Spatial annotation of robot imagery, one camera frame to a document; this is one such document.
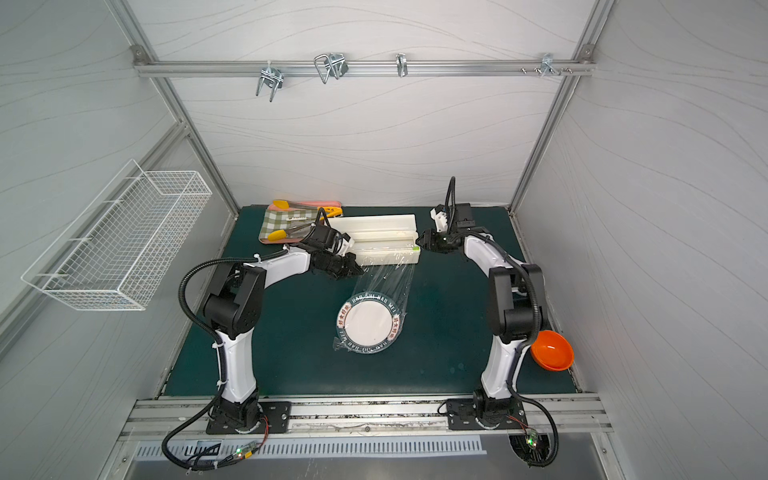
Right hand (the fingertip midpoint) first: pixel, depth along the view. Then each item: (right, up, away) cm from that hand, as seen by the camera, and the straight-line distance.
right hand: (423, 239), depth 96 cm
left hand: (-19, -11, -1) cm, 22 cm away
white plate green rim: (-17, -25, -8) cm, 32 cm away
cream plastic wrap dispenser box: (-14, 0, +3) cm, 14 cm away
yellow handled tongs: (-31, +9, -5) cm, 33 cm away
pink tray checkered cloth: (-49, +7, +19) cm, 52 cm away
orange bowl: (+35, -31, -14) cm, 49 cm away
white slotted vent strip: (-67, -50, -27) cm, 88 cm away
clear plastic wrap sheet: (-10, -13, -2) cm, 17 cm away
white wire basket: (-74, -2, -30) cm, 80 cm away
